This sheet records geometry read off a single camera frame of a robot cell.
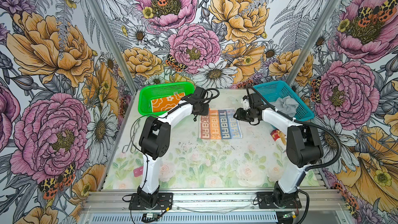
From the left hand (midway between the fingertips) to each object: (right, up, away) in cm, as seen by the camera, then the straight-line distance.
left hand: (203, 114), depth 96 cm
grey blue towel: (+11, -6, +6) cm, 14 cm away
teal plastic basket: (+51, +16, +19) cm, 57 cm away
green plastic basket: (-40, +14, +18) cm, 46 cm away
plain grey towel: (+54, +5, +7) cm, 55 cm away
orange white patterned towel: (-29, +6, +16) cm, 33 cm away
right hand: (+20, -4, -1) cm, 21 cm away
